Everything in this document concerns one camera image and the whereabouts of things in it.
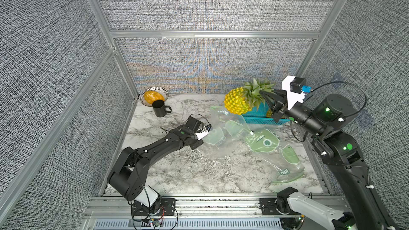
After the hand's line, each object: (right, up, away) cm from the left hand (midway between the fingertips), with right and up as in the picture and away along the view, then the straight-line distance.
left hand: (200, 135), depth 89 cm
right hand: (+22, +22, -39) cm, 50 cm away
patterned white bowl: (-29, +29, +32) cm, 52 cm away
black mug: (-26, +15, +15) cm, 34 cm away
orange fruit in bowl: (-35, +24, +21) cm, 47 cm away
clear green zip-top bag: (+45, -13, -1) cm, 47 cm away
